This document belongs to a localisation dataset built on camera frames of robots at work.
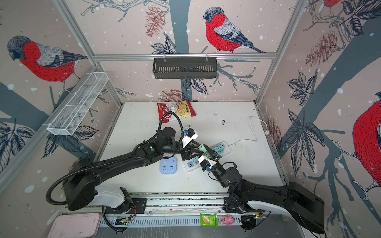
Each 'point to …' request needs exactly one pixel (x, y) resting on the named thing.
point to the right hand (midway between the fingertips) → (202, 148)
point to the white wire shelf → (76, 104)
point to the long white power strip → (190, 166)
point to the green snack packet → (209, 220)
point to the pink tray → (75, 225)
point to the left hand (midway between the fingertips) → (201, 150)
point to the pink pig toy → (227, 219)
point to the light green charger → (203, 148)
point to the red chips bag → (183, 109)
